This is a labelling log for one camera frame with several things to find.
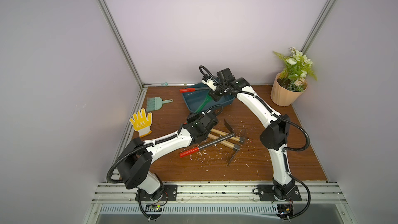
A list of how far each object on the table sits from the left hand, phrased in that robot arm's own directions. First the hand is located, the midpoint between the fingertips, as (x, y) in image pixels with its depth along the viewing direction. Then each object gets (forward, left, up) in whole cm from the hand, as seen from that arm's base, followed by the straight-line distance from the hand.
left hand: (192, 114), depth 83 cm
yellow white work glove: (+3, +35, -17) cm, 39 cm away
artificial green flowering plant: (+26, -62, +12) cm, 69 cm away
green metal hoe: (+12, -8, -1) cm, 15 cm away
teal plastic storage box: (+24, -4, -16) cm, 29 cm away
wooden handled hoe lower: (-11, -20, -15) cm, 27 cm away
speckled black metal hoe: (+28, +3, -10) cm, 30 cm away
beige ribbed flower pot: (+18, -57, -6) cm, 60 cm away
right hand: (+13, -10, +6) cm, 17 cm away
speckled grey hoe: (-7, -23, -12) cm, 26 cm away
